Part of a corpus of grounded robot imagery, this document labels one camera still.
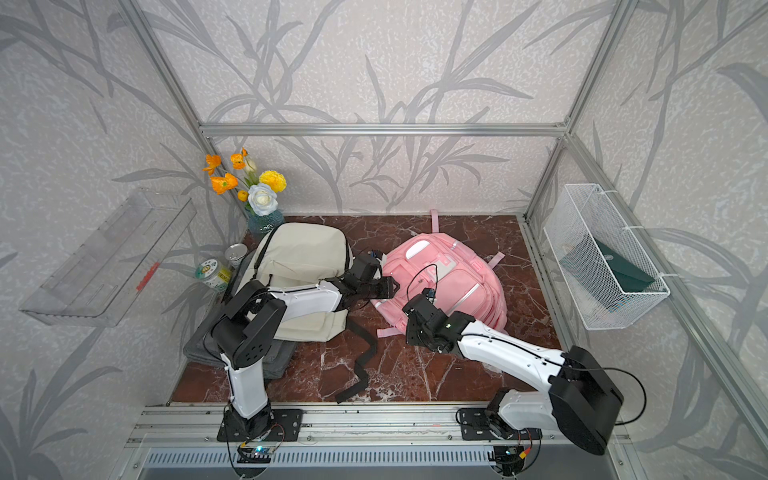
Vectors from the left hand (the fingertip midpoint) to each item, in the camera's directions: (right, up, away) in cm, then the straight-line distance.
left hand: (397, 289), depth 94 cm
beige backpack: (-36, +11, +6) cm, 38 cm away
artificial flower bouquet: (-45, +35, -10) cm, 57 cm away
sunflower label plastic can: (-58, +5, 0) cm, 58 cm away
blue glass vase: (-47, +21, +8) cm, 52 cm away
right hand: (+4, -10, -11) cm, 15 cm away
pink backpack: (+19, +5, +4) cm, 20 cm away
